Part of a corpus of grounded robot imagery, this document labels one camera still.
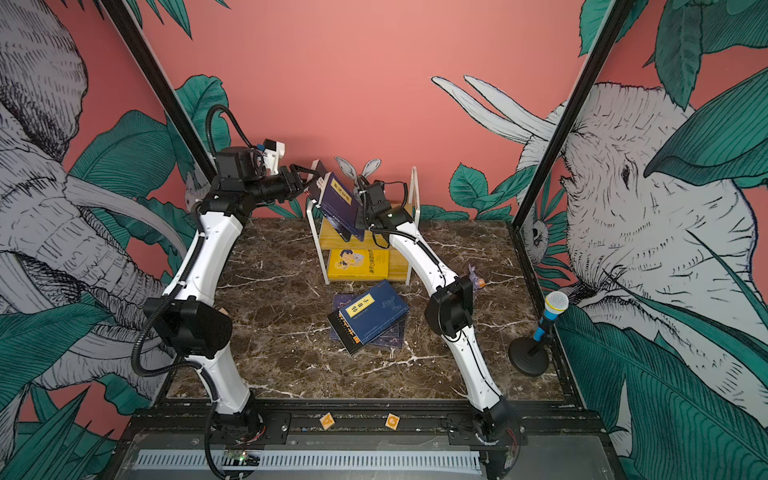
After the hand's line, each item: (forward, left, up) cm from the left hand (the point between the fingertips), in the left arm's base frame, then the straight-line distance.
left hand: (318, 173), depth 74 cm
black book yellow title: (-27, -4, -37) cm, 46 cm away
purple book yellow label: (+1, -4, -11) cm, 12 cm away
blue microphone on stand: (-35, -58, -40) cm, 78 cm away
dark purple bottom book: (-28, -19, -40) cm, 52 cm away
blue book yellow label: (-21, -12, -36) cm, 44 cm away
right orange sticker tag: (-50, -17, -40) cm, 66 cm away
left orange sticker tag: (-49, 0, -40) cm, 63 cm away
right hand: (+5, -9, -19) cm, 21 cm away
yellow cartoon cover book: (-2, -7, -36) cm, 37 cm away
